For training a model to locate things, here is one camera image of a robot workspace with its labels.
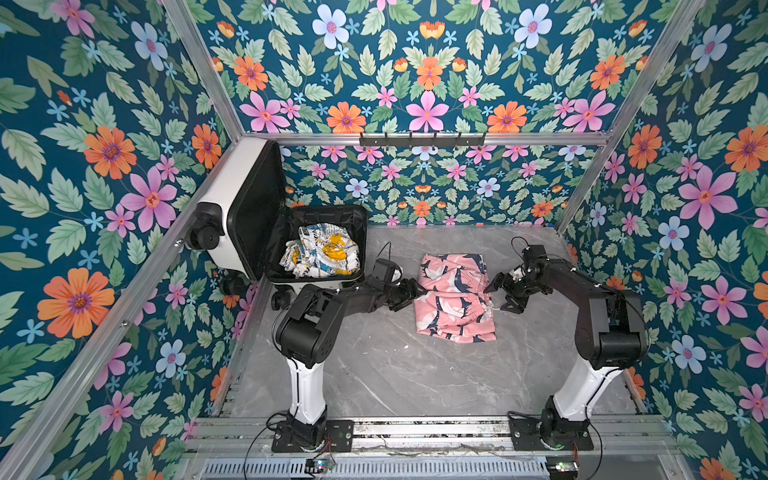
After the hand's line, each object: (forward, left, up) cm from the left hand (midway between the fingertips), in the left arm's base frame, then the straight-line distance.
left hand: (426, 288), depth 93 cm
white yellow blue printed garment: (+15, +34, +2) cm, 38 cm away
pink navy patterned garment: (-5, -9, -4) cm, 11 cm away
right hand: (-2, -22, -2) cm, 22 cm away
